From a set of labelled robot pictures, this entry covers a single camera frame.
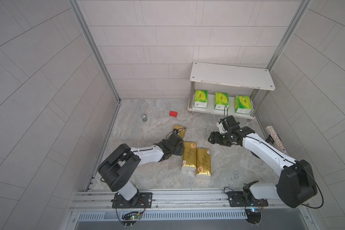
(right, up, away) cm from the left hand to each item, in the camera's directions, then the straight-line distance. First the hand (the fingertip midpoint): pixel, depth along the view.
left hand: (177, 144), depth 92 cm
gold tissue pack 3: (+14, -7, -15) cm, 22 cm away
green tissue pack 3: (+17, +31, +9) cm, 36 cm away
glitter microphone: (+51, +6, -22) cm, 55 cm away
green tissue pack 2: (+31, +29, +7) cm, 43 cm away
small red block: (-3, +20, +13) cm, 24 cm away
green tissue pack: (+44, +26, +5) cm, 52 cm away
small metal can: (-24, +17, +7) cm, 30 cm away
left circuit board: (-22, -28, -27) cm, 44 cm away
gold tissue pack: (+2, +11, -14) cm, 18 cm away
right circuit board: (+37, -29, -24) cm, 53 cm away
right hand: (+21, +5, -8) cm, 23 cm away
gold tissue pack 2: (+7, -6, -14) cm, 17 cm away
